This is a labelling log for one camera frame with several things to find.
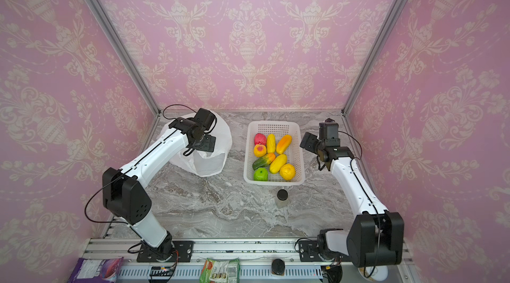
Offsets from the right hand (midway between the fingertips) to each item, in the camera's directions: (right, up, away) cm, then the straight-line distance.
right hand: (312, 140), depth 85 cm
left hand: (-48, -2, 0) cm, 48 cm away
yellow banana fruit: (-14, -11, +8) cm, 20 cm away
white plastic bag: (-48, -12, +10) cm, 51 cm away
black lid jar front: (-16, -44, -15) cm, 49 cm away
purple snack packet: (-79, -44, -16) cm, 92 cm away
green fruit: (-22, -15, +2) cm, 27 cm away
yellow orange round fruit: (-10, -14, +4) cm, 18 cm away
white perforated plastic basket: (-5, -8, +18) cm, 20 cm away
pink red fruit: (-23, 0, +15) cm, 27 cm away
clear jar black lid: (-14, -23, -7) cm, 28 cm away
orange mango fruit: (-11, -2, +15) cm, 19 cm away
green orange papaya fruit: (-21, -11, +10) cm, 25 cm away
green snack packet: (-34, -44, -16) cm, 58 cm away
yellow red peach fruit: (-23, -5, +12) cm, 26 cm away
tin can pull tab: (+17, -43, -19) cm, 50 cm away
